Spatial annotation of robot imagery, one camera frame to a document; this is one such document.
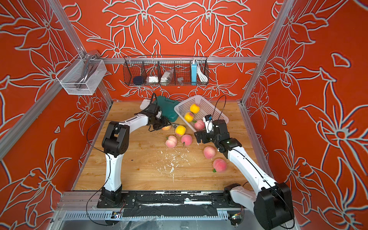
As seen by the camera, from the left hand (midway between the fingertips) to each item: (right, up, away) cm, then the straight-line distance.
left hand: (156, 126), depth 79 cm
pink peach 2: (+18, -10, +12) cm, 24 cm away
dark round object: (-15, +30, +16) cm, 37 cm away
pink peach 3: (+32, -17, +6) cm, 36 cm away
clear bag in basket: (+5, +30, +13) cm, 33 cm away
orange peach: (+4, -3, +18) cm, 19 cm away
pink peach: (+8, -11, +11) cm, 17 cm away
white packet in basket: (-4, +28, +8) cm, 30 cm away
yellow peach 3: (+14, -5, +16) cm, 22 cm away
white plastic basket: (+33, +12, +30) cm, 46 cm away
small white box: (-16, +15, +37) cm, 43 cm away
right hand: (+25, +11, +28) cm, 39 cm away
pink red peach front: (+36, -23, +1) cm, 43 cm away
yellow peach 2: (+20, +5, +23) cm, 30 cm away
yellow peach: (+24, +11, +29) cm, 40 cm away
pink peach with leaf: (+27, -1, +18) cm, 33 cm away
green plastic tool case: (+3, +13, +28) cm, 31 cm away
